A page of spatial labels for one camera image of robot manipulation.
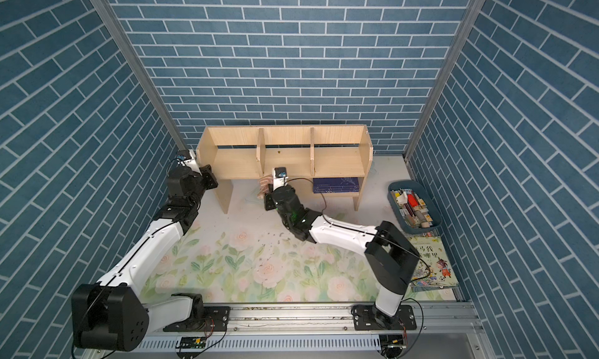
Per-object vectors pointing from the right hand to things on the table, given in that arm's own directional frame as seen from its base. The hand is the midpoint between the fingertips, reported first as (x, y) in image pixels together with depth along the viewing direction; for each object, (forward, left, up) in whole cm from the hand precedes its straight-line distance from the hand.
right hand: (268, 186), depth 81 cm
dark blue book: (+9, -24, -8) cm, 27 cm away
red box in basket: (+12, -59, -19) cm, 63 cm away
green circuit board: (-44, +18, -25) cm, 54 cm away
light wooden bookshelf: (+14, -23, +2) cm, 27 cm away
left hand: (+4, +18, +5) cm, 20 cm away
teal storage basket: (+24, -64, -24) cm, 73 cm away
